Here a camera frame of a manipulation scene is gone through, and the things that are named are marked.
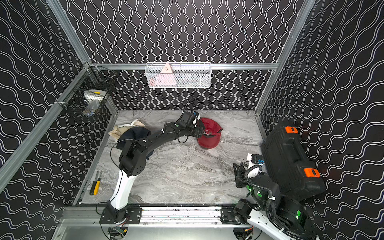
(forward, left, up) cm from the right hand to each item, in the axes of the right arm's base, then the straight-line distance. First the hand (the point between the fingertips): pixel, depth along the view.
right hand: (237, 163), depth 65 cm
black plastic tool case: (-5, -25, -4) cm, 26 cm away
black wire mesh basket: (+52, +83, +9) cm, 99 cm away
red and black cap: (+33, +7, -23) cm, 40 cm away
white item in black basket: (+33, +74, +8) cm, 82 cm away
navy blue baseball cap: (+25, +58, -12) cm, 64 cm away
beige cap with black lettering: (+27, +65, -11) cm, 72 cm away
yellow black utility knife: (-5, +74, -24) cm, 78 cm away
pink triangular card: (+51, +36, +10) cm, 63 cm away
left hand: (+30, +16, -12) cm, 36 cm away
